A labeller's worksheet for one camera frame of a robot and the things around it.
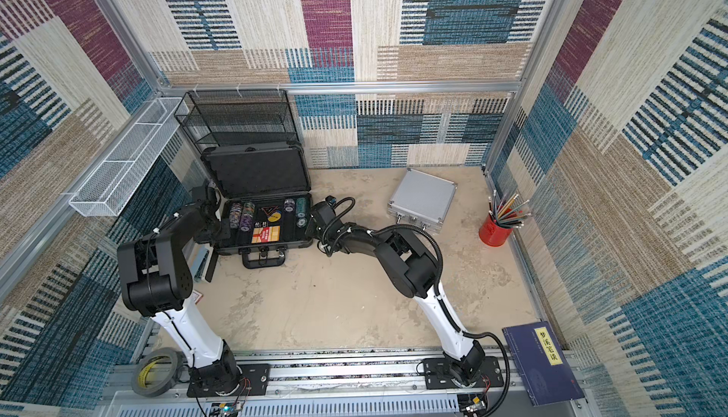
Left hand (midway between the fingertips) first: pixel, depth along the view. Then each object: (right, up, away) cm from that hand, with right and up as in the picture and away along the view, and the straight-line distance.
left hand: (220, 234), depth 97 cm
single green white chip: (+26, +3, +5) cm, 27 cm away
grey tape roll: (-8, -32, -24) cm, 41 cm away
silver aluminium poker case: (+70, +12, +11) cm, 72 cm away
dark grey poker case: (+14, +11, +5) cm, 19 cm away
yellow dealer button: (+16, +6, +8) cm, 19 cm away
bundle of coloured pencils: (+95, +7, -3) cm, 96 cm away
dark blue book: (+96, -32, -22) cm, 103 cm away
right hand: (+29, +1, +3) cm, 29 cm away
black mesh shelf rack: (-4, +42, +7) cm, 42 cm away
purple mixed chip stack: (+7, +5, +5) cm, 10 cm away
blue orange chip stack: (+3, +6, +5) cm, 8 cm away
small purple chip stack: (+21, +10, +8) cm, 25 cm away
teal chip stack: (+25, +9, +8) cm, 28 cm away
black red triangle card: (+14, +8, +8) cm, 18 cm away
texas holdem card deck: (+15, 0, +2) cm, 15 cm away
